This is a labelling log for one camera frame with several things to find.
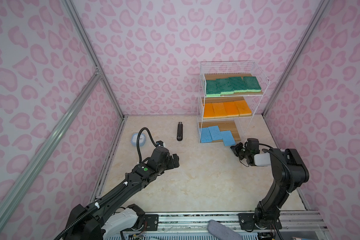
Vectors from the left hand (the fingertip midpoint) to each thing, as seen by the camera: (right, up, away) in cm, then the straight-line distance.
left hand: (173, 156), depth 81 cm
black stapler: (+3, +13, +28) cm, 31 cm away
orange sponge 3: (+34, +27, +7) cm, 43 cm away
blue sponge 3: (+36, +9, +23) cm, 43 cm away
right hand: (+37, +4, +18) cm, 42 cm away
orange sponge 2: (+26, +26, +6) cm, 38 cm away
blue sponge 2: (+27, +12, +25) cm, 39 cm away
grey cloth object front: (+22, -32, -13) cm, 41 cm away
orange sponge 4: (+40, +27, +6) cm, 49 cm away
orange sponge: (+20, +25, +5) cm, 32 cm away
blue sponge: (+20, +10, +23) cm, 32 cm away
